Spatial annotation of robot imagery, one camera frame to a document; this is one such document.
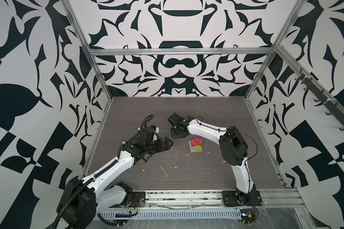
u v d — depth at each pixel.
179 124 0.70
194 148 0.89
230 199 0.74
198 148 0.90
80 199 0.39
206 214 0.71
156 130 0.78
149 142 0.65
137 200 0.73
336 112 0.55
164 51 0.94
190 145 0.92
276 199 0.76
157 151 0.71
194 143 0.88
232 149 0.52
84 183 0.42
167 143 0.73
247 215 0.71
